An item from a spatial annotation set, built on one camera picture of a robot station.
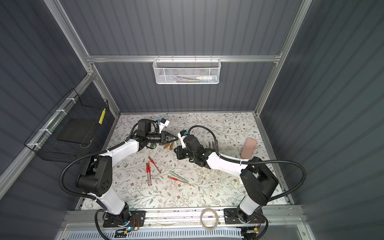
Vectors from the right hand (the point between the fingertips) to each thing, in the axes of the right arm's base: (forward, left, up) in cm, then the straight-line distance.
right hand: (176, 150), depth 83 cm
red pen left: (-7, +19, -14) cm, 24 cm away
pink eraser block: (+9, -45, -12) cm, 48 cm away
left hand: (+4, -1, +4) cm, 6 cm away
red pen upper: (0, +17, -14) cm, 22 cm away
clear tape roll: (-32, -14, -13) cm, 37 cm away
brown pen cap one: (+12, +6, -15) cm, 20 cm away
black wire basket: (+4, +47, +16) cm, 50 cm away
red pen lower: (-12, -1, -15) cm, 19 cm away
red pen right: (-8, +17, -14) cm, 23 cm away
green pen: (-10, -1, -14) cm, 17 cm away
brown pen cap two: (+12, +10, -14) cm, 21 cm away
